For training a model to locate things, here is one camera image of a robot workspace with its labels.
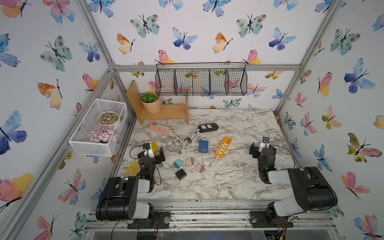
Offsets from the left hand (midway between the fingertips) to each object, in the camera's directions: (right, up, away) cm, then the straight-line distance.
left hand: (155, 147), depth 90 cm
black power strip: (+33, +12, +14) cm, 38 cm away
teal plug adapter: (+14, -10, +1) cm, 17 cm away
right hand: (+65, +2, +1) cm, 65 cm away
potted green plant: (-6, +29, +11) cm, 32 cm away
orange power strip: (+41, -1, +7) cm, 42 cm away
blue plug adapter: (+29, 0, +6) cm, 30 cm away
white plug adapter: (+31, -10, +1) cm, 33 cm away
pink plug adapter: (+21, -9, +2) cm, 22 cm away
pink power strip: (-2, +11, +17) cm, 21 cm away
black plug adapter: (+16, -15, -3) cm, 22 cm away
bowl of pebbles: (-17, +16, -19) cm, 30 cm away
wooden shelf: (+6, +23, +21) cm, 32 cm away
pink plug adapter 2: (+26, -12, -1) cm, 29 cm away
